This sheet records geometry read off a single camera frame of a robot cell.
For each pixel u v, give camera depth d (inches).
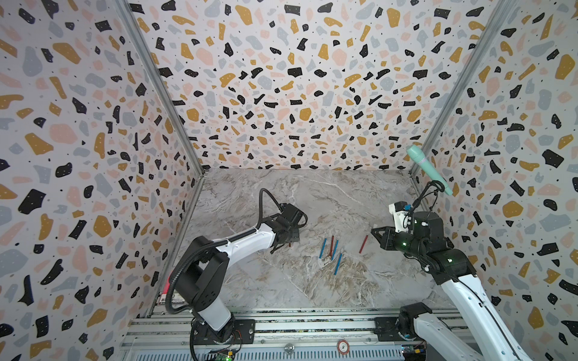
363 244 37.4
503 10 28.2
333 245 37.3
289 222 27.6
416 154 31.4
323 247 37.3
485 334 16.3
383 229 27.1
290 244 35.3
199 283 17.4
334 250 36.6
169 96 35.6
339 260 35.5
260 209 24.8
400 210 25.6
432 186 33.4
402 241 24.2
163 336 29.2
